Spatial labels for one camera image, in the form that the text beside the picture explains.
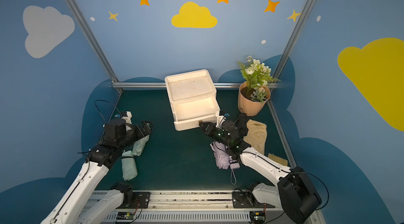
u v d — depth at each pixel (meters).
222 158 0.84
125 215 0.72
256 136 0.96
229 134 0.60
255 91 0.97
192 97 0.86
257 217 0.73
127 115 0.68
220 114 0.75
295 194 0.41
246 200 0.66
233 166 0.84
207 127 0.73
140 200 0.73
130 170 0.81
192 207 0.73
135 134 0.64
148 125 0.69
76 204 0.41
